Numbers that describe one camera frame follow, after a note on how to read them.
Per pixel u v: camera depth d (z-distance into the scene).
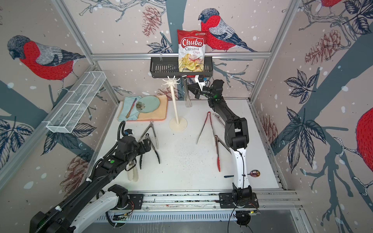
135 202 0.73
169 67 1.07
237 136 0.61
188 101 0.88
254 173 0.81
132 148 0.64
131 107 1.17
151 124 1.04
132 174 0.80
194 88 0.82
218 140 0.95
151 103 1.18
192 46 0.83
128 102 1.18
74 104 0.77
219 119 1.07
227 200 0.73
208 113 1.12
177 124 1.05
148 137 0.98
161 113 1.12
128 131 0.72
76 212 0.44
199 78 0.76
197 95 0.83
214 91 0.76
